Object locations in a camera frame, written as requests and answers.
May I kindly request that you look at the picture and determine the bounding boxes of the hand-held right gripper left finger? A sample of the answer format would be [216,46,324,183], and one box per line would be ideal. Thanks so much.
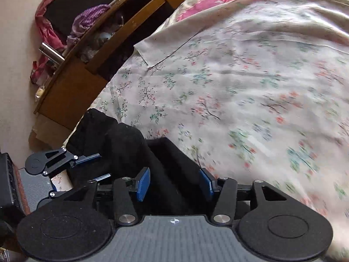
[63,167,151,226]

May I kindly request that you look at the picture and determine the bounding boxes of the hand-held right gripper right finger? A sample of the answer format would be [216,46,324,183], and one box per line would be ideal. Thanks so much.
[200,168,289,226]

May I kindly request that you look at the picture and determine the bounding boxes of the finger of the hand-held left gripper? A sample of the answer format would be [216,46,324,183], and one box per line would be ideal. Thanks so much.
[42,147,102,176]
[48,173,112,200]

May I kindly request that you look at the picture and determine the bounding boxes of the black pants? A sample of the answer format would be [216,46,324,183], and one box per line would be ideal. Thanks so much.
[67,109,216,216]

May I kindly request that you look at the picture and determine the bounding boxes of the brown cardboard sheet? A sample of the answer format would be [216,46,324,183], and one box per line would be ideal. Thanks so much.
[29,113,79,149]

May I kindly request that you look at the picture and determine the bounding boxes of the wooden desk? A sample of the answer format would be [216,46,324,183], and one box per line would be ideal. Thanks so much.
[33,0,201,131]

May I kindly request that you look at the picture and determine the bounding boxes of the floral bed quilt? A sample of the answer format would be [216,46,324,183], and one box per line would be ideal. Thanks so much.
[63,0,349,262]

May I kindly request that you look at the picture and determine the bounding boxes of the grey clothes pile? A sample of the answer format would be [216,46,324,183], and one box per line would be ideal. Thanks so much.
[79,14,126,62]

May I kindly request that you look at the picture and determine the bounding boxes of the pink floral cloth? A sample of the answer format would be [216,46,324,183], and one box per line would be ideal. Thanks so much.
[30,0,156,84]

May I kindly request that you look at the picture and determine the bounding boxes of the purple dotted cloth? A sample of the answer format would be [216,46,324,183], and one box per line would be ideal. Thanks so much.
[67,4,109,44]

